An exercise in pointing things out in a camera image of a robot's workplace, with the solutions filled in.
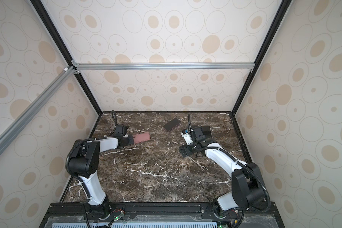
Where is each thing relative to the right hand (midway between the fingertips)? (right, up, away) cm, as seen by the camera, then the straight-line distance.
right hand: (187, 147), depth 88 cm
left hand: (-37, +6, +13) cm, 40 cm away
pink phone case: (-33, +5, +16) cm, 37 cm away
